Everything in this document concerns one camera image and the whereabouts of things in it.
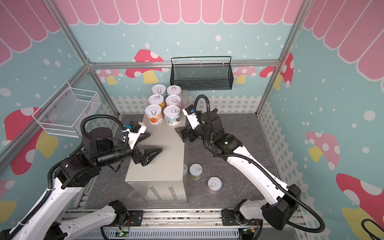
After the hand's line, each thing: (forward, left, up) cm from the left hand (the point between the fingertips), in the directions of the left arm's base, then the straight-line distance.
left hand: (154, 145), depth 59 cm
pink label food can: (-5, -27, -30) cm, 41 cm away
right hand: (+13, -11, -1) cm, 17 cm away
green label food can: (+3, -16, -31) cm, 35 cm away
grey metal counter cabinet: (-13, -6, -2) cm, 15 cm away
